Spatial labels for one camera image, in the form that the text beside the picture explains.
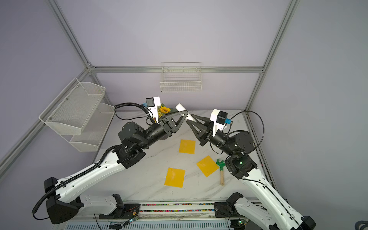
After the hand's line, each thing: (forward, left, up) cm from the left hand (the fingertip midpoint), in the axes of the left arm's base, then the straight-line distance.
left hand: (185, 114), depth 50 cm
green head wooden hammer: (+2, -22, -49) cm, 54 cm away
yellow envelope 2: (+16, 0, -50) cm, 53 cm away
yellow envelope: (-5, +7, -51) cm, 51 cm away
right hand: (0, -2, -4) cm, 4 cm away
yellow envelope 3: (+3, -14, -51) cm, 53 cm away
